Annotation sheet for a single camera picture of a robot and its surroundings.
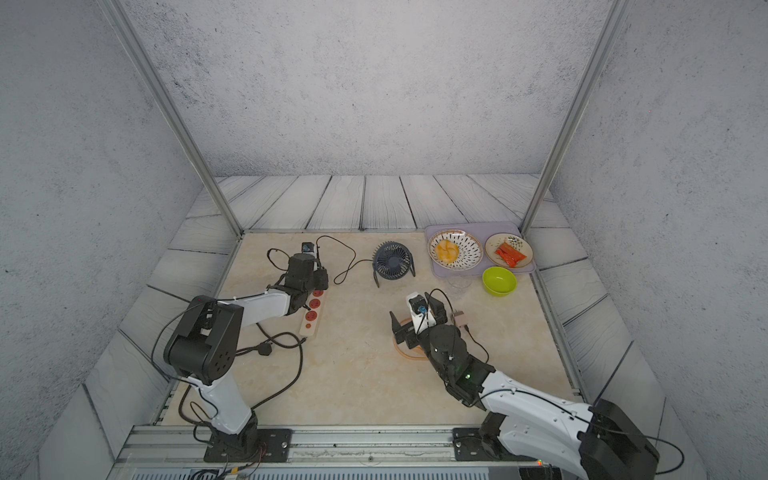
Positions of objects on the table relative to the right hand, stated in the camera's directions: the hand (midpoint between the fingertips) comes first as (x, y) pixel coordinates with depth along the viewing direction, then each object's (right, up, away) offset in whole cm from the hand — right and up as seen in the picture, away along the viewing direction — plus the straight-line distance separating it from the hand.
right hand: (410, 305), depth 77 cm
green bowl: (+32, +3, +27) cm, 42 cm away
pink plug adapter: (+17, -7, +18) cm, 26 cm away
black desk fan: (-5, +11, +25) cm, 27 cm away
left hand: (-27, +7, +22) cm, 36 cm away
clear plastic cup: (+17, +2, +27) cm, 32 cm away
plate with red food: (+38, +14, +35) cm, 54 cm away
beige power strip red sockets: (-30, -3, +22) cm, 37 cm away
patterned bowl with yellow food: (+18, +14, +34) cm, 41 cm away
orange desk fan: (+2, -16, +11) cm, 19 cm away
